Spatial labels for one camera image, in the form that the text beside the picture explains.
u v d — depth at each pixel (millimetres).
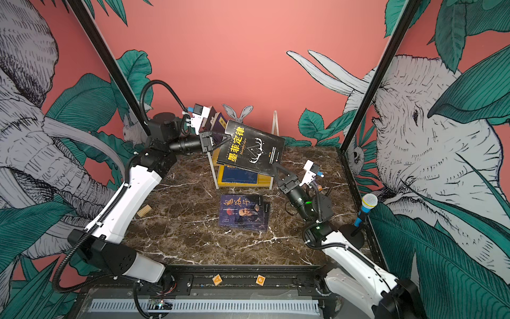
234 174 1010
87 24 725
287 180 579
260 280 747
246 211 909
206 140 570
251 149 648
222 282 746
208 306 701
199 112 582
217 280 747
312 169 612
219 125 816
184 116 572
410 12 696
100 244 394
